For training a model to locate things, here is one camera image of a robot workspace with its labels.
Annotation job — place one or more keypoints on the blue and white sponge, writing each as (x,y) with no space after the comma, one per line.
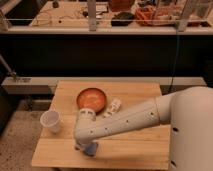
(88,149)

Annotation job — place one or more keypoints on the orange round plate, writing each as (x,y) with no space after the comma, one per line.
(92,98)

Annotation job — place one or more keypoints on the white plastic cup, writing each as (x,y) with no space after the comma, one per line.
(51,120)

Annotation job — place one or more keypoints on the orange crate on back table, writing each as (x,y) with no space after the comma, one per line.
(153,17)

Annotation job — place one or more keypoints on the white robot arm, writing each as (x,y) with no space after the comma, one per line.
(189,112)

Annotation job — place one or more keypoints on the white tube bottle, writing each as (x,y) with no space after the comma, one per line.
(113,108)

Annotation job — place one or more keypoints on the black bowl on back table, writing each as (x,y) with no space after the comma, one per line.
(122,19)

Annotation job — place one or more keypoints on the grey metal clamp bracket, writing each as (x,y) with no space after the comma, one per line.
(12,73)

